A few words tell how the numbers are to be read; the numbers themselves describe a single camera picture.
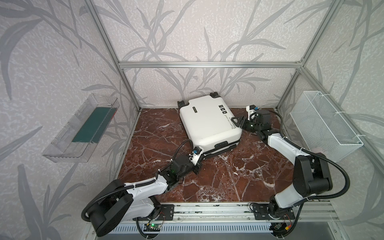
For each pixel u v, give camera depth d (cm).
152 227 72
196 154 69
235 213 75
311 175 45
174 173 64
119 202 42
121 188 44
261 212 73
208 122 88
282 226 74
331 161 43
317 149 72
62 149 60
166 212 74
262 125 69
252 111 81
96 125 65
